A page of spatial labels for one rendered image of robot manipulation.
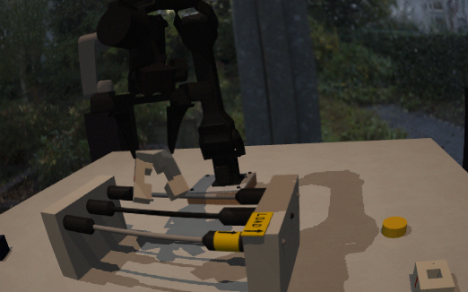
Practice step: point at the yellow short cylinder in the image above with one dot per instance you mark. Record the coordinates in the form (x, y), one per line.
(394, 227)

